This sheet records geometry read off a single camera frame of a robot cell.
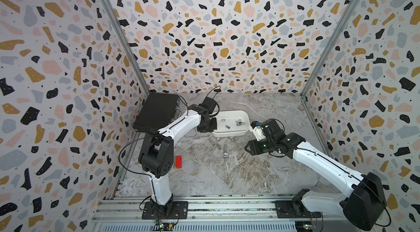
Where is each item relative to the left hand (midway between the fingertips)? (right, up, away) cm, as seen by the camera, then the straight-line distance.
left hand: (214, 128), depth 91 cm
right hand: (+17, -8, -11) cm, 21 cm away
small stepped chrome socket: (+8, -1, +13) cm, 15 cm away
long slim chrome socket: (+6, -12, +4) cm, 14 cm away
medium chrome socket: (+2, -11, +4) cm, 12 cm away
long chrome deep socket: (-3, -8, +7) cm, 11 cm away
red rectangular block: (-19, -18, -3) cm, 26 cm away
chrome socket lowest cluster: (+6, -15, 0) cm, 16 cm away
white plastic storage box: (+11, +1, +16) cm, 19 cm away
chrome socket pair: (+10, -7, +7) cm, 14 cm away
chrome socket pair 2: (+15, +2, +14) cm, 21 cm away
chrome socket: (+5, +4, +16) cm, 17 cm away
